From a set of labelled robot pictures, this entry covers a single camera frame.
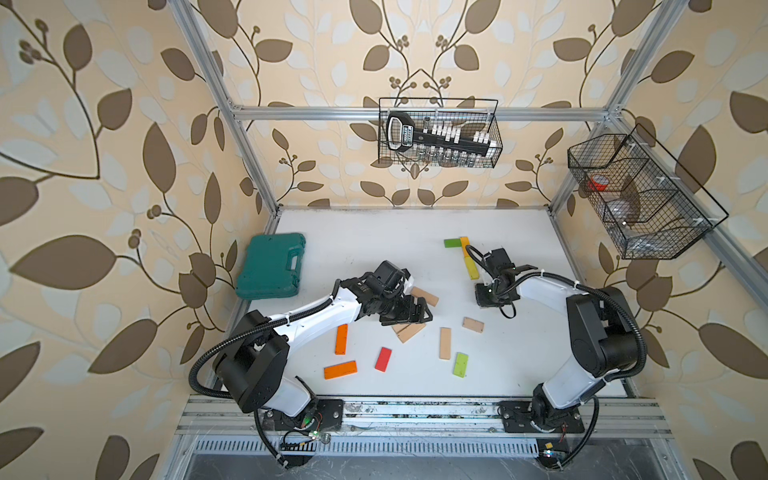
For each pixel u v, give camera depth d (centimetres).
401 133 86
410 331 89
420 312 73
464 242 109
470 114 91
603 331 47
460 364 82
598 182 81
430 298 96
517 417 73
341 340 87
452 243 111
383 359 84
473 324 90
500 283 71
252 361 43
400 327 89
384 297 68
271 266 99
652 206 72
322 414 74
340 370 81
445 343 87
